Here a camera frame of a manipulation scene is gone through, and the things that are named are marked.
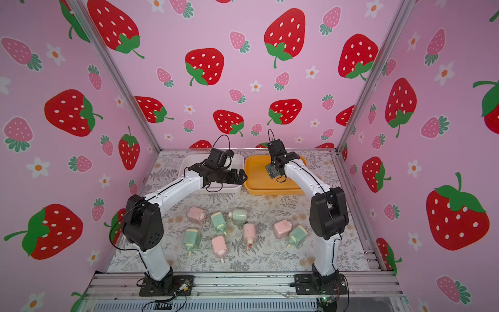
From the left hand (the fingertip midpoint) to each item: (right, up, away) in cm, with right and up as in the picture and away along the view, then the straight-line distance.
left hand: (241, 176), depth 90 cm
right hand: (+24, +6, +4) cm, 25 cm away
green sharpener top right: (-1, -17, -5) cm, 18 cm away
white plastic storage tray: (-32, +8, +20) cm, 39 cm away
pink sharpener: (-20, -18, -4) cm, 27 cm away
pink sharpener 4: (+18, -22, -8) cm, 30 cm away
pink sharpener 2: (-8, -28, -12) cm, 32 cm away
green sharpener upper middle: (-9, -20, -6) cm, 23 cm away
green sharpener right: (+24, -25, -10) cm, 36 cm away
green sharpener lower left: (-20, -26, -10) cm, 35 cm away
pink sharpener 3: (+4, -24, -10) cm, 26 cm away
